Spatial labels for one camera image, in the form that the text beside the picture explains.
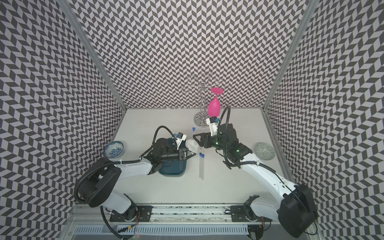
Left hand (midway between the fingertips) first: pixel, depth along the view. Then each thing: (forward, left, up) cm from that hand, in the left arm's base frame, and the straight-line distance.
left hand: (196, 155), depth 79 cm
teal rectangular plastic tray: (-7, +11, +1) cm, 13 cm away
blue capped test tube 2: (-1, -4, -14) cm, 14 cm away
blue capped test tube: (+11, +2, +6) cm, 12 cm away
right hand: (+4, -1, +9) cm, 10 cm away
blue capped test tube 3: (0, -2, -14) cm, 14 cm away
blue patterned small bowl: (+10, +53, -11) cm, 55 cm away
